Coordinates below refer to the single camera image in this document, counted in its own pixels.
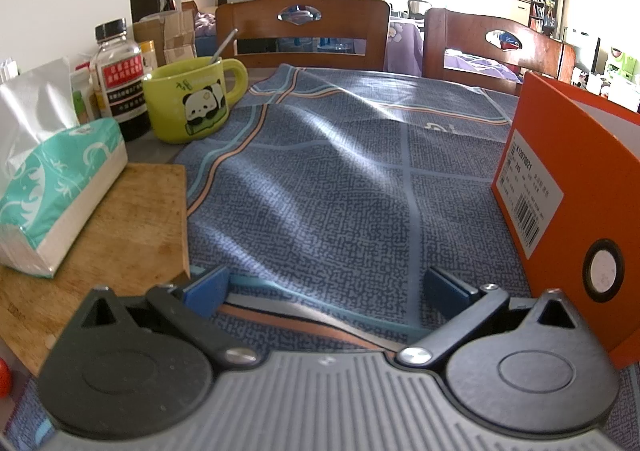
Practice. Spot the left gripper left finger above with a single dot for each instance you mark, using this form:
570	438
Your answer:
187	308

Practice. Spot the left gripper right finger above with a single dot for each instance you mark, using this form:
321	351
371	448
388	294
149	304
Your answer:
469	312

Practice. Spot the orange cardboard box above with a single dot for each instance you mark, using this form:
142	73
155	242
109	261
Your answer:
567	185

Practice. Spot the red apple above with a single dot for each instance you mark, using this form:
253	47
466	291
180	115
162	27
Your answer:
6	379

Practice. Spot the wooden cutting board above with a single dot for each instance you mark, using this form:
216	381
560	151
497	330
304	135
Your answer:
136	238

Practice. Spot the blue patterned tablecloth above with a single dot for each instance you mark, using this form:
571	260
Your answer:
328	194

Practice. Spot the teal tissue pack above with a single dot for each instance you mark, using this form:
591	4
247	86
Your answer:
54	170

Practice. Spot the green panda mug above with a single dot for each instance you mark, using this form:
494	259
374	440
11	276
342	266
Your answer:
190	99

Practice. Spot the black capped glass bottle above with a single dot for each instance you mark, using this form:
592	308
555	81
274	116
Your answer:
116	72

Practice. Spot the yellow lidded small jar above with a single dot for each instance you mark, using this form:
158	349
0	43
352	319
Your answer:
149	57

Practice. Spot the metal spoon in mug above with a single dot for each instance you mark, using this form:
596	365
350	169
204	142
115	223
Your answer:
225	43

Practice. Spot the right wooden chair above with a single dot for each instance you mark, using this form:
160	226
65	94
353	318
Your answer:
490	53

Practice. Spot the wooden chair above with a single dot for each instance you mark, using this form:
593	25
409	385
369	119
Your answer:
260	24
490	53

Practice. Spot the brown cardboard box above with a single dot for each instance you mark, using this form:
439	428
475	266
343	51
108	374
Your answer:
172	32

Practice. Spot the left wooden chair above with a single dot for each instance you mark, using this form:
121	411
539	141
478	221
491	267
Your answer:
260	24

